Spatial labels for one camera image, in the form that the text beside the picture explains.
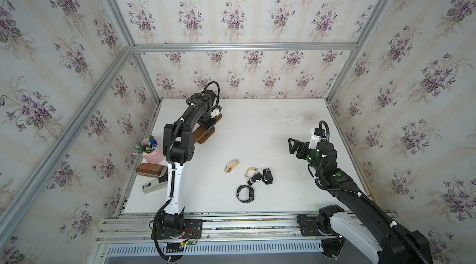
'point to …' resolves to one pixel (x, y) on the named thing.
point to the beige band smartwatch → (250, 171)
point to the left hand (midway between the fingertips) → (205, 126)
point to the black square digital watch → (267, 178)
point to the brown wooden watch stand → (201, 134)
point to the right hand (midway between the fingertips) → (300, 141)
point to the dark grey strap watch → (256, 178)
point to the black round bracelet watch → (251, 194)
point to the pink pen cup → (149, 148)
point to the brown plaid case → (152, 170)
